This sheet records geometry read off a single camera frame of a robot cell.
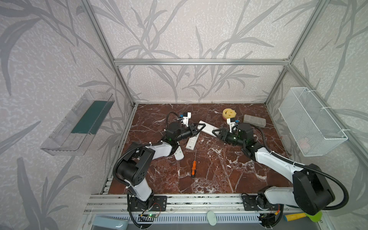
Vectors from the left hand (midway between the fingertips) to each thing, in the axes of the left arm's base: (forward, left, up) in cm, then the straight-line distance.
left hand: (207, 124), depth 79 cm
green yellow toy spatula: (-41, -53, -20) cm, 70 cm away
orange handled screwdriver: (-15, +7, -22) cm, 27 cm away
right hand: (0, -4, -4) cm, 6 cm away
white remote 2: (0, +8, -22) cm, 23 cm away
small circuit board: (-41, +27, -22) cm, 54 cm away
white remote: (-9, +16, -22) cm, 29 cm away
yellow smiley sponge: (+25, -20, -20) cm, 38 cm away
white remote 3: (-2, -1, -2) cm, 3 cm away
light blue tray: (-44, +50, -22) cm, 70 cm away
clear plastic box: (+18, -39, -20) cm, 47 cm away
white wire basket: (-11, -46, +12) cm, 49 cm away
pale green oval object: (-42, -2, -19) cm, 46 cm away
